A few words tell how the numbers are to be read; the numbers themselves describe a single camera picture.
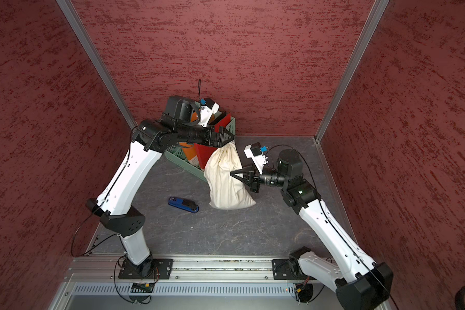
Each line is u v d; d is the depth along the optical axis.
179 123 0.48
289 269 0.74
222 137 0.56
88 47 0.81
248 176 0.58
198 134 0.55
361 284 0.37
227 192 0.64
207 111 0.58
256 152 0.55
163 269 0.74
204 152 0.84
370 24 0.75
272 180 0.57
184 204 0.88
